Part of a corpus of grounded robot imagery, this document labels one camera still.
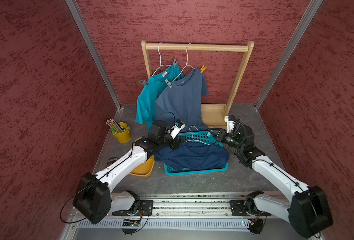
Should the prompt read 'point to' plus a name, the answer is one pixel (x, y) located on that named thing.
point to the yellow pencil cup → (123, 137)
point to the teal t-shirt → (146, 109)
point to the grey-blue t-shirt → (183, 100)
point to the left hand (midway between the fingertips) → (181, 138)
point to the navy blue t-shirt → (193, 155)
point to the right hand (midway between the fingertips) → (207, 133)
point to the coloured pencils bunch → (116, 127)
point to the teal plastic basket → (201, 137)
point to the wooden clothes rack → (214, 115)
